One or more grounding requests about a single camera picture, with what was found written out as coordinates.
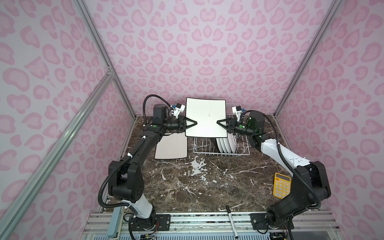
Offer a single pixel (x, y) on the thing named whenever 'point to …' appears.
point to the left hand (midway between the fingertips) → (197, 122)
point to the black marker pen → (231, 221)
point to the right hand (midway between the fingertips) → (219, 122)
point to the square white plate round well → (206, 112)
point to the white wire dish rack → (208, 146)
